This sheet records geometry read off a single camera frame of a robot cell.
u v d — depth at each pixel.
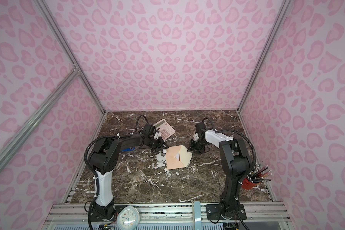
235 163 0.50
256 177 0.70
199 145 0.82
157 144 0.88
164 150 0.93
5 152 0.53
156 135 0.94
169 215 0.73
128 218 0.69
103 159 0.54
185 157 0.93
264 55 0.86
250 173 0.49
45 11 0.70
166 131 1.06
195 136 0.92
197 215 0.69
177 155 0.94
